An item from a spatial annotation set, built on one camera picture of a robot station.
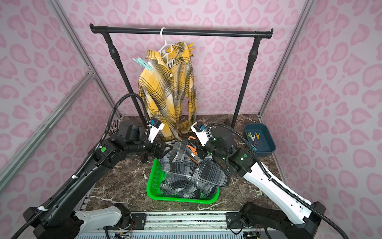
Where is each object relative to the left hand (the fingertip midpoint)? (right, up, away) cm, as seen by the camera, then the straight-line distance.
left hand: (167, 143), depth 66 cm
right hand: (+11, +1, 0) cm, 11 cm away
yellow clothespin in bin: (+57, +1, +40) cm, 70 cm away
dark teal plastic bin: (+57, -1, +37) cm, 68 cm away
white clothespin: (+53, 0, +38) cm, 65 cm away
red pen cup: (-39, +8, +29) cm, 49 cm away
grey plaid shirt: (+8, -15, +3) cm, 17 cm away
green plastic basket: (-10, -22, +17) cm, 30 cm away
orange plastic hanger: (+12, -3, +3) cm, 13 cm away
